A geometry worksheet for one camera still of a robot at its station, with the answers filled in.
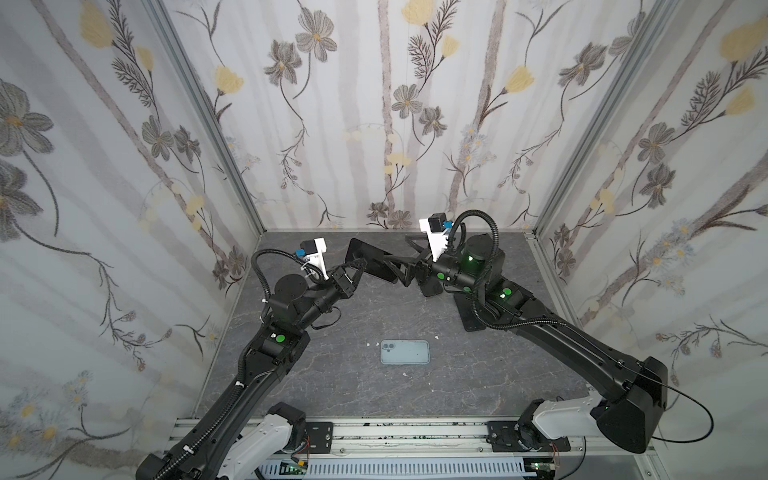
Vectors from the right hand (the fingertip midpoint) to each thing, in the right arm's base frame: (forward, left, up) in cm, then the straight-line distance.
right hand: (397, 241), depth 61 cm
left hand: (-1, +7, -5) cm, 9 cm away
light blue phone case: (-9, -5, -41) cm, 42 cm away
